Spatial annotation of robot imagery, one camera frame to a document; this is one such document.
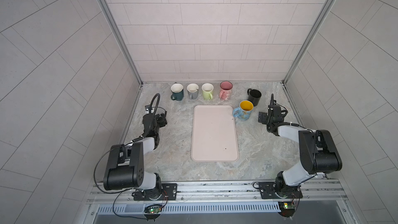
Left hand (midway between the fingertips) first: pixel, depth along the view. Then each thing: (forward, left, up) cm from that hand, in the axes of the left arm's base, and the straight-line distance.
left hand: (161, 111), depth 92 cm
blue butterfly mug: (-2, -49, +3) cm, 49 cm away
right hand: (+2, -66, -5) cm, 66 cm away
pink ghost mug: (+15, -40, +3) cm, 42 cm away
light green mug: (+19, -28, -2) cm, 34 cm away
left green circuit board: (-48, -5, -3) cm, 48 cm away
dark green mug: (+13, -9, +2) cm, 16 cm away
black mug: (+11, -58, +1) cm, 59 cm away
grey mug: (+15, -18, +1) cm, 24 cm away
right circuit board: (-47, -63, -7) cm, 79 cm away
